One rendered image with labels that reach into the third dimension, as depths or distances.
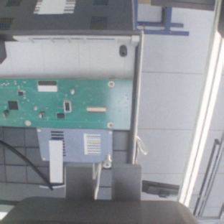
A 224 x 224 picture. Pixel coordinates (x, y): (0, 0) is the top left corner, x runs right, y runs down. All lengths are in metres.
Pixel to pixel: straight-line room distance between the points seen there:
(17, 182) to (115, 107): 0.17
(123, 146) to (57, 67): 0.13
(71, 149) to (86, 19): 0.16
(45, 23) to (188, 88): 4.72
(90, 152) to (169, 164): 5.70
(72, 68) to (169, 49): 4.41
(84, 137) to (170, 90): 4.69
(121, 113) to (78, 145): 0.07
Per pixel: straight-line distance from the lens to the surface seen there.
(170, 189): 3.04
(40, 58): 0.28
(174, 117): 5.30
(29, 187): 0.38
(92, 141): 0.32
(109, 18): 0.37
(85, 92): 0.28
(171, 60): 4.75
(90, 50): 0.27
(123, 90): 0.27
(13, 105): 0.30
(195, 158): 1.16
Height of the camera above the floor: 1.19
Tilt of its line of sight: 1 degrees down
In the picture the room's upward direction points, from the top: 91 degrees clockwise
